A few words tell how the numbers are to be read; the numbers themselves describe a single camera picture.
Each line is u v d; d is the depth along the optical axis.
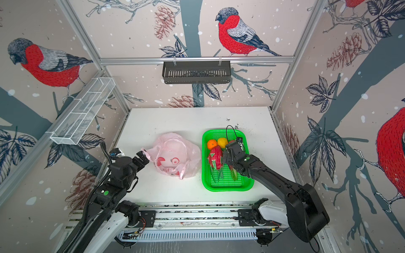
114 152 0.65
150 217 0.73
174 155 0.95
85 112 0.79
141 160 0.69
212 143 0.95
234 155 0.65
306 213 0.39
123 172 0.55
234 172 0.86
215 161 0.84
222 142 0.95
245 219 0.73
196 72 1.06
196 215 0.75
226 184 0.84
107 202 0.50
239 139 0.77
